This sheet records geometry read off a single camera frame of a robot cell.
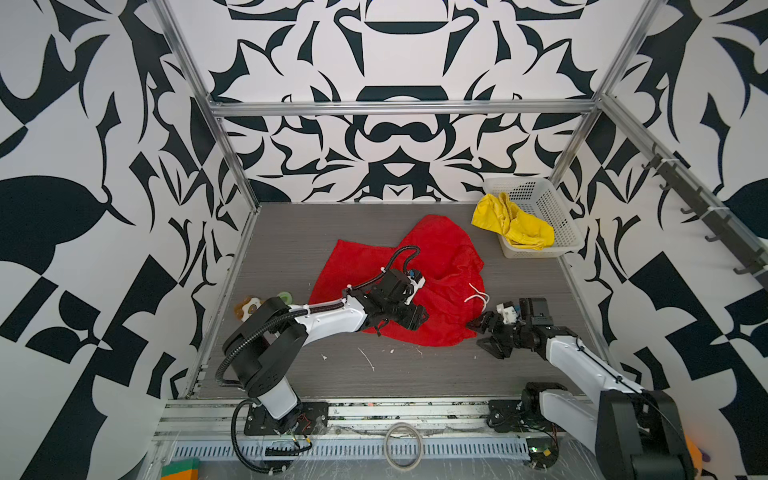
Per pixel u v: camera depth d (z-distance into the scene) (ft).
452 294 3.06
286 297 3.10
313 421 2.42
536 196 3.82
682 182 2.11
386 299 2.21
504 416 2.44
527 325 2.30
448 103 3.05
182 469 2.17
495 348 2.55
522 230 3.43
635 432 1.35
